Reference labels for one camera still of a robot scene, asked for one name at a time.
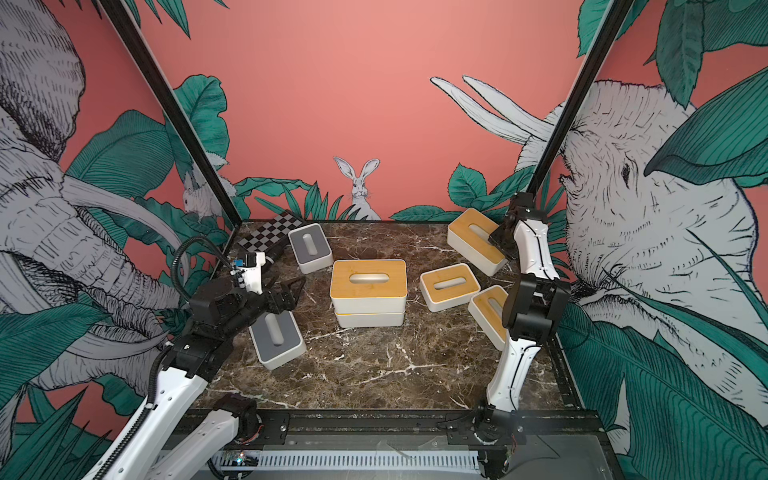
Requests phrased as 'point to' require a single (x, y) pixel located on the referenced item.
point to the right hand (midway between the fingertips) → (498, 238)
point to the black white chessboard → (272, 232)
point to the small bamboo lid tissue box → (449, 287)
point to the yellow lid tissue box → (370, 319)
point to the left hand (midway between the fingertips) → (293, 273)
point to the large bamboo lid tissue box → (369, 286)
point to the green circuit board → (239, 460)
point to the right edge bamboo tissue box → (487, 308)
